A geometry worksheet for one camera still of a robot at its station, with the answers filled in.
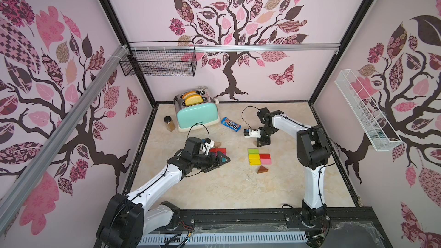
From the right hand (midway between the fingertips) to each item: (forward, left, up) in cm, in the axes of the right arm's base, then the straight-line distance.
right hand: (261, 141), depth 98 cm
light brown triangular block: (-3, +4, +3) cm, 6 cm away
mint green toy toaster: (+11, +41, +11) cm, 43 cm away
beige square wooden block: (-6, -1, 0) cm, 6 cm away
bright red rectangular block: (-5, +23, 0) cm, 23 cm away
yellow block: (-9, +5, -1) cm, 11 cm away
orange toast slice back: (+23, +42, +19) cm, 51 cm away
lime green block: (-5, +5, -1) cm, 8 cm away
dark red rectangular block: (-13, +27, +15) cm, 34 cm away
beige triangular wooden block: (-1, +26, 0) cm, 26 cm away
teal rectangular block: (-19, +22, +17) cm, 34 cm away
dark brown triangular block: (-17, +2, -1) cm, 17 cm away
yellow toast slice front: (+17, +39, +19) cm, 46 cm away
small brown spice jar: (+11, +55, +2) cm, 56 cm away
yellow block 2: (-12, +5, -1) cm, 13 cm away
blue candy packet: (+12, +15, 0) cm, 20 cm away
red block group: (-9, -1, -1) cm, 9 cm away
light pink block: (-12, -1, 0) cm, 12 cm away
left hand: (-19, +22, +10) cm, 31 cm away
